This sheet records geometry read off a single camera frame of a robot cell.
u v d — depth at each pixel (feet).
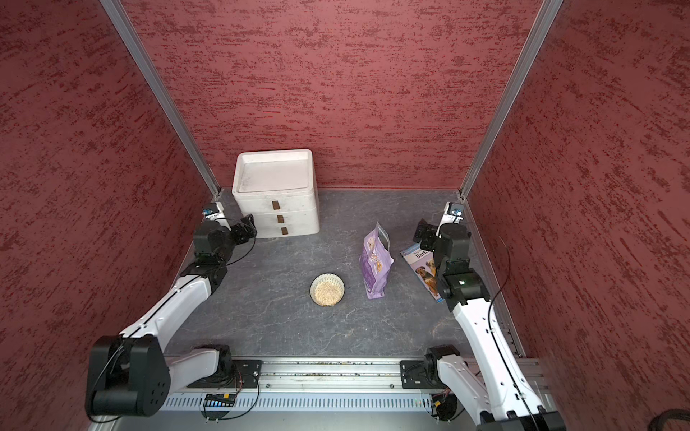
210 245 2.03
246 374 2.42
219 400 2.38
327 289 2.80
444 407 2.29
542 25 2.39
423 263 3.19
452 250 1.70
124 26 2.39
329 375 2.48
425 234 2.19
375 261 2.66
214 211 2.34
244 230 2.53
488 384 1.37
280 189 2.86
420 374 2.41
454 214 2.02
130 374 1.31
